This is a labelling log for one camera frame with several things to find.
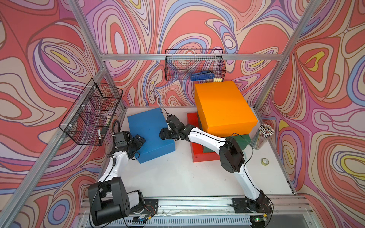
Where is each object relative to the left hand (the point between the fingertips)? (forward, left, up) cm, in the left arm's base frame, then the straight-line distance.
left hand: (142, 142), depth 88 cm
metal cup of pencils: (+2, -74, +9) cm, 75 cm away
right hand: (+3, -13, -1) cm, 13 cm away
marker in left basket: (-6, +17, +16) cm, 24 cm away
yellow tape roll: (-9, -78, -9) cm, 79 cm away
